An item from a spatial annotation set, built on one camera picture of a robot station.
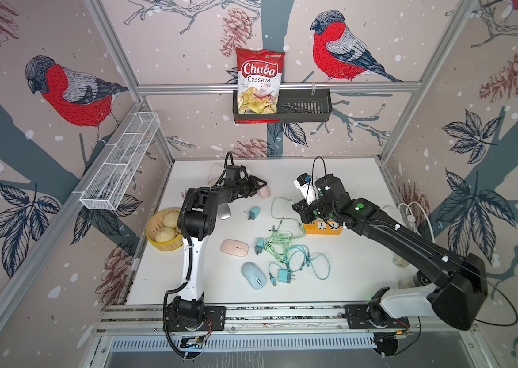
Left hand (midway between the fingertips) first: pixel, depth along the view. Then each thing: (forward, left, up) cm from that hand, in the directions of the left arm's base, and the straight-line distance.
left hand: (269, 180), depth 104 cm
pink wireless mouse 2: (-31, +14, -4) cm, 34 cm away
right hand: (-23, -8, +15) cm, 29 cm away
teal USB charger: (-30, +4, -3) cm, 31 cm away
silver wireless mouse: (-12, +21, -7) cm, 25 cm away
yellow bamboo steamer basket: (-20, +49, -4) cm, 53 cm away
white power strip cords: (-11, -65, -9) cm, 66 cm away
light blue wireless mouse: (-41, +6, -4) cm, 41 cm away
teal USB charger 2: (-41, -5, -4) cm, 42 cm away
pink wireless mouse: (-5, +2, -3) cm, 6 cm away
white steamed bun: (-28, +41, +1) cm, 49 cm away
